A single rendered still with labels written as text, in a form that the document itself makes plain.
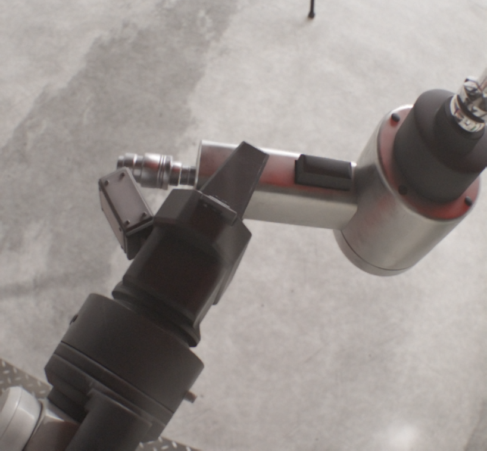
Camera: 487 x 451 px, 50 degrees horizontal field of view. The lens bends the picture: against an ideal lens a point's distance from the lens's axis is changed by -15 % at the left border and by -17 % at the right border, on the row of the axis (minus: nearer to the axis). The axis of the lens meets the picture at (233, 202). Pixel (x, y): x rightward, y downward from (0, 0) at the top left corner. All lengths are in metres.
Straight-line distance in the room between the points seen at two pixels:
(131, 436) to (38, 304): 1.30
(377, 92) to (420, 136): 1.76
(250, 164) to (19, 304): 1.27
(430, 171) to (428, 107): 0.04
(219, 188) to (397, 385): 1.35
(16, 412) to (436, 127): 0.31
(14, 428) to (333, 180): 0.27
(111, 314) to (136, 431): 0.08
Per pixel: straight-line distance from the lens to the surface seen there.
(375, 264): 0.45
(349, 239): 0.45
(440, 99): 0.38
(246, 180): 0.39
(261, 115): 1.89
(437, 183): 0.37
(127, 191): 0.39
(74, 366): 0.34
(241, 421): 1.54
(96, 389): 0.34
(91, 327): 0.35
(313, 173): 0.40
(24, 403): 0.35
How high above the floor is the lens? 1.51
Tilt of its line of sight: 61 degrees down
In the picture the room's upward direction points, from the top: 18 degrees clockwise
